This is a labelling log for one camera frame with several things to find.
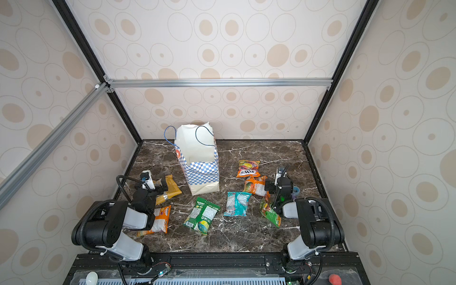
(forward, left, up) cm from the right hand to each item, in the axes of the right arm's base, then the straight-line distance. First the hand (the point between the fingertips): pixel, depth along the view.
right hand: (285, 179), depth 94 cm
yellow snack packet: (-9, +59, 0) cm, 60 cm away
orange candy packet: (-5, +16, 0) cm, 17 cm away
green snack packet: (-22, +43, -1) cm, 48 cm away
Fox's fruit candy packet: (+7, +20, -1) cm, 21 cm away
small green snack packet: (-18, +11, 0) cm, 21 cm away
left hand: (-5, +65, +9) cm, 65 cm away
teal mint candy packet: (-15, +25, -1) cm, 29 cm away
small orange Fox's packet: (-25, +60, 0) cm, 65 cm away
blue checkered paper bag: (+14, +50, +9) cm, 53 cm away
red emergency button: (-44, -13, -3) cm, 46 cm away
